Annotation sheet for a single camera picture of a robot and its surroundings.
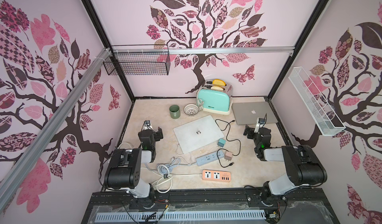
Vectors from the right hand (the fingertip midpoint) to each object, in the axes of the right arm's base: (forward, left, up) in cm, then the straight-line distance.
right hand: (253, 127), depth 94 cm
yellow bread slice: (+30, +20, +13) cm, 39 cm away
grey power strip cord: (-25, +53, 0) cm, 59 cm away
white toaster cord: (+17, +34, +6) cm, 38 cm away
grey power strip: (-18, +29, -4) cm, 35 cm away
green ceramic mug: (+16, +53, -2) cm, 55 cm away
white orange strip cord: (-31, +58, -5) cm, 66 cm away
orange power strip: (-29, +27, -4) cm, 39 cm away
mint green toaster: (+19, +23, +9) cm, 31 cm away
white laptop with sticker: (-1, +36, -6) cm, 37 cm away
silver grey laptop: (+17, -3, -7) cm, 18 cm away
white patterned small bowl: (+20, +41, -4) cm, 45 cm away
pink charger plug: (-17, +18, -5) cm, 25 cm away
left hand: (-1, +66, 0) cm, 66 cm away
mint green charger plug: (-8, +21, -4) cm, 23 cm away
